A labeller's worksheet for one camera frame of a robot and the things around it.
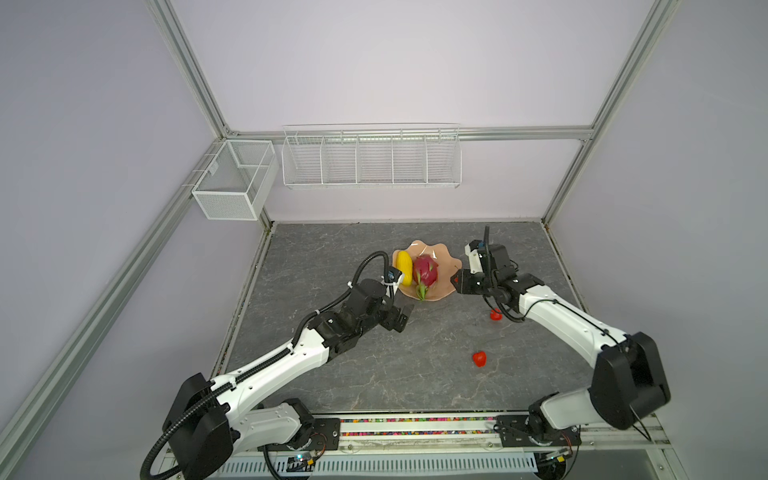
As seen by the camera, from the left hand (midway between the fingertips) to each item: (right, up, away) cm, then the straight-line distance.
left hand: (397, 300), depth 78 cm
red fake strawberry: (+23, -18, +6) cm, 30 cm away
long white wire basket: (-8, +45, +20) cm, 50 cm away
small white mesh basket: (-56, +38, +25) cm, 72 cm away
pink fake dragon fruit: (+9, +7, +18) cm, 22 cm away
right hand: (+18, +4, +9) cm, 21 cm away
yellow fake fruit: (+3, +8, +21) cm, 23 cm away
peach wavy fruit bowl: (+17, +8, +24) cm, 31 cm away
